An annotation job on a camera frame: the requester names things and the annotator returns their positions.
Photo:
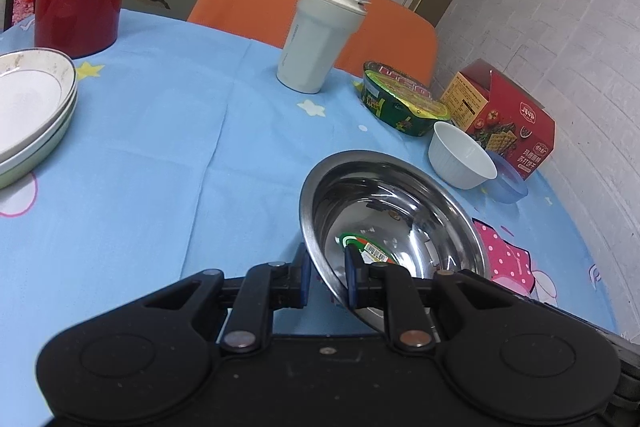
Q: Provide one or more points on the floral fabric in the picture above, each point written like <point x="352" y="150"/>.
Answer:
<point x="22" y="7"/>

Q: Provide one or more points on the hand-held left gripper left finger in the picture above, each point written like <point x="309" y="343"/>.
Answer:
<point x="300" y="279"/>

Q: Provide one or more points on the blue cartoon pig tablecloth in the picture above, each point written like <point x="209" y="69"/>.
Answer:
<point x="175" y="157"/>

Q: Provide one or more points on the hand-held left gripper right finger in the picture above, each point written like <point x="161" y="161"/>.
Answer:
<point x="351" y="279"/>

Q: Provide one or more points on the blue plastic bowl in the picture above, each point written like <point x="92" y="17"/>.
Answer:
<point x="512" y="184"/>

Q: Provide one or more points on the white tumbler cup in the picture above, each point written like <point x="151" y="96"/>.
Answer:
<point x="317" y="37"/>

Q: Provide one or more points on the small white ceramic bowl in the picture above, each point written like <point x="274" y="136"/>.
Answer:
<point x="457" y="157"/>

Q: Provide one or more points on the green plastic plate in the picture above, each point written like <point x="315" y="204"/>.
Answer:
<point x="35" y="157"/>

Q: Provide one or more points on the gold rimmed white plate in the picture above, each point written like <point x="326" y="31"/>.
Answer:
<point x="30" y="97"/>

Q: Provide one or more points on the green instant noodle bowl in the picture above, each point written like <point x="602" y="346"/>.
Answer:
<point x="400" y="102"/>

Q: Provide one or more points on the stainless steel bowl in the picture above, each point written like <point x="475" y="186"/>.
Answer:
<point x="395" y="207"/>

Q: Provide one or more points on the red cracker box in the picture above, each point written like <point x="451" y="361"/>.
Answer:
<point x="505" y="117"/>

